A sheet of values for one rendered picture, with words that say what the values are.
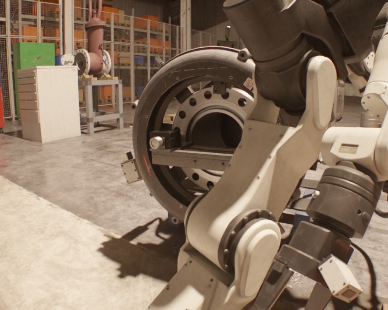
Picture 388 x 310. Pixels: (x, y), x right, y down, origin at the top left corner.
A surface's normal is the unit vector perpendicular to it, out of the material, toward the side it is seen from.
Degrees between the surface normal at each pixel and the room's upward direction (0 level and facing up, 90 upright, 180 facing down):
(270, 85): 131
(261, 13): 115
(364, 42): 104
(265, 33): 122
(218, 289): 71
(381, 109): 142
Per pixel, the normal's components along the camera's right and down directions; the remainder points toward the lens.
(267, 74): -0.63, 0.74
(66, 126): 0.83, 0.14
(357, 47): 0.02, 0.47
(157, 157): -0.47, 0.21
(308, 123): 0.55, 0.21
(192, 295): -0.55, -0.64
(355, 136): -0.71, -0.58
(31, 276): 0.00, -0.97
